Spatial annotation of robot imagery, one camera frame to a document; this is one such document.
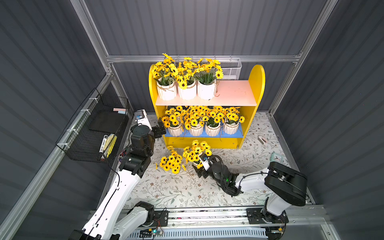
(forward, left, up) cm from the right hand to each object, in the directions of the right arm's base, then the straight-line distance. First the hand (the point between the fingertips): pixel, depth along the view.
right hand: (200, 159), depth 83 cm
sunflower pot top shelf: (-1, +5, +8) cm, 9 cm away
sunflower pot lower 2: (+18, -7, +11) cm, 22 cm away
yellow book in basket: (-6, +39, +24) cm, 46 cm away
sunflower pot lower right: (+18, -18, +10) cm, 27 cm away
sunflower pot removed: (-4, +15, +4) cm, 16 cm away
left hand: (+7, +24, +25) cm, 35 cm away
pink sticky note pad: (+22, +48, +18) cm, 55 cm away
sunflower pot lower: (+12, +4, +19) cm, 23 cm away
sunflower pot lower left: (+11, +15, +20) cm, 27 cm away
